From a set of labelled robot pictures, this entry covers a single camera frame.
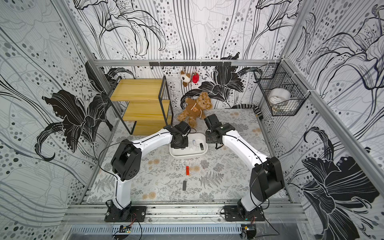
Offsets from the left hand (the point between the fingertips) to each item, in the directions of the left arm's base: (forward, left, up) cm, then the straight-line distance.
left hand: (183, 146), depth 94 cm
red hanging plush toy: (+34, -6, +28) cm, 45 cm away
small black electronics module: (-42, -36, -4) cm, 55 cm away
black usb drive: (+2, -12, -4) cm, 12 cm away
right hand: (+2, -18, +10) cm, 21 cm away
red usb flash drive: (-14, -3, -4) cm, 15 cm away
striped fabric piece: (+38, -55, -1) cm, 67 cm away
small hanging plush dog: (+33, 0, +28) cm, 44 cm away
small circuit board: (-44, +25, -7) cm, 51 cm away
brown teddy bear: (+29, -7, +5) cm, 30 cm away
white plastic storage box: (+2, -9, -4) cm, 10 cm away
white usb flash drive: (+4, -7, -3) cm, 9 cm away
